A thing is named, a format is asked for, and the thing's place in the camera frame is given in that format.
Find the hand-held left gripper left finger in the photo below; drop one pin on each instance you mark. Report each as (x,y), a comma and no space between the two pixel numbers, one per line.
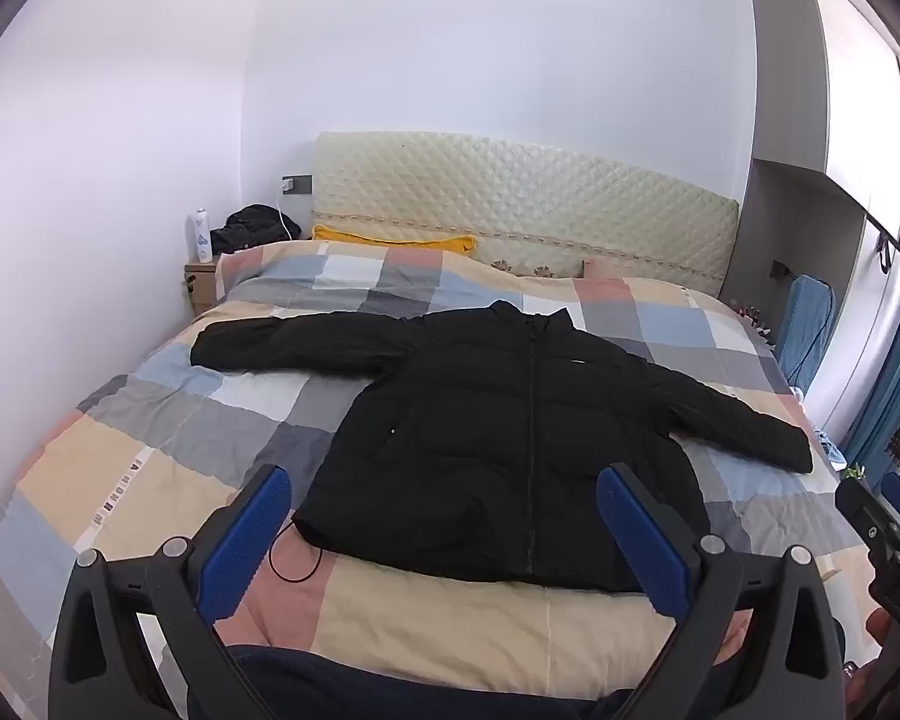
(246,540)

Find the white bottle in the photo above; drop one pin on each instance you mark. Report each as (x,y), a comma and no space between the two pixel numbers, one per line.
(200,236)

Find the checked patchwork quilt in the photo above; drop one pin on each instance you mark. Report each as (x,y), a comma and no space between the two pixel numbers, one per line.
(195,420)

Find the wooden nightstand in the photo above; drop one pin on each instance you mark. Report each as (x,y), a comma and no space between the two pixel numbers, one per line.
(201,285)

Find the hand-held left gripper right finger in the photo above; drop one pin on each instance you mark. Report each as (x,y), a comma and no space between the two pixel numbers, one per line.
(645,540)

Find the person's right hand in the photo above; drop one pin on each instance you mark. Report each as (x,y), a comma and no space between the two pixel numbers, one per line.
(879,624)

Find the white and grey wardrobe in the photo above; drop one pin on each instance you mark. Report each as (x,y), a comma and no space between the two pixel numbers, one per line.
(832,187)

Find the yellow pillow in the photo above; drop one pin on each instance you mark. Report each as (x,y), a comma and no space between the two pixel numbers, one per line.
(390,237)

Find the grey wall socket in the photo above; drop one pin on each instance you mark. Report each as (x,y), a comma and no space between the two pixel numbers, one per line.
(297,184)

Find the beige floral pillow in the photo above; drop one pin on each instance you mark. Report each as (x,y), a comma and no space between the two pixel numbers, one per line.
(532,268)

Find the black puffer jacket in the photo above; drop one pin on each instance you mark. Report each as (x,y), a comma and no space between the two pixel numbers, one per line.
(487,450)

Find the blue curtain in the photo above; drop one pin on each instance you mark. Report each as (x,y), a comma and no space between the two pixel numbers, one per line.
(889,390)

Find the black bag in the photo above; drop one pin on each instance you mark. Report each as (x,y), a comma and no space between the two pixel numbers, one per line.
(253,229)

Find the cream quilted headboard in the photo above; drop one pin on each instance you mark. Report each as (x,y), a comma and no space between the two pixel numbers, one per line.
(540,195)

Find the blue cloth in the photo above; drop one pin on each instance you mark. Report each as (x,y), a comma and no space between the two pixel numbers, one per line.
(806,330)

